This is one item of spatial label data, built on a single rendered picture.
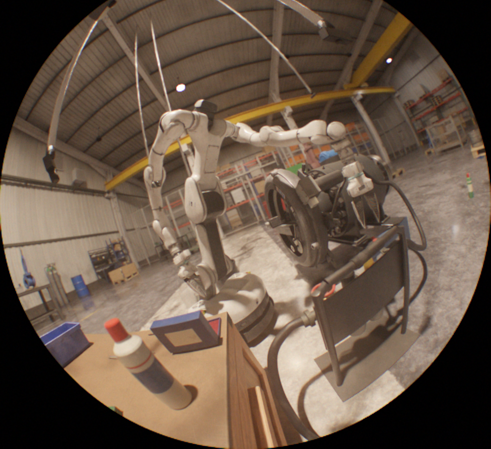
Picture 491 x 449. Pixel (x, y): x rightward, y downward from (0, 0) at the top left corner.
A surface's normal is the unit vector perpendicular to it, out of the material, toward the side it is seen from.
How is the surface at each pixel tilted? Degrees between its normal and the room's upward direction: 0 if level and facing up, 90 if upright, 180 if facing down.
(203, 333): 96
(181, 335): 96
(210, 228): 105
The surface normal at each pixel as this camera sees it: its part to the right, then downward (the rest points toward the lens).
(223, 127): -0.54, 0.18
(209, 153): 0.82, 0.34
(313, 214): 0.04, -0.17
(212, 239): 0.83, -0.10
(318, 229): 0.13, 0.04
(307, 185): -0.07, -0.44
